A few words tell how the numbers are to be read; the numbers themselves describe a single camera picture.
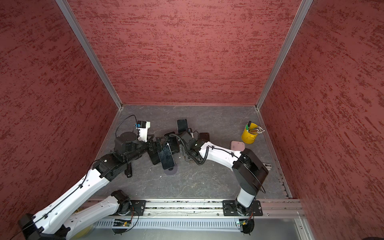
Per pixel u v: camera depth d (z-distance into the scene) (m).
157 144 0.62
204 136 1.01
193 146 0.65
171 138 0.68
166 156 0.81
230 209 0.74
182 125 0.95
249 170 0.44
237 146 0.95
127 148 0.53
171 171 0.87
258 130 0.85
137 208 0.74
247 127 0.94
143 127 0.61
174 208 0.76
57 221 0.40
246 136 0.95
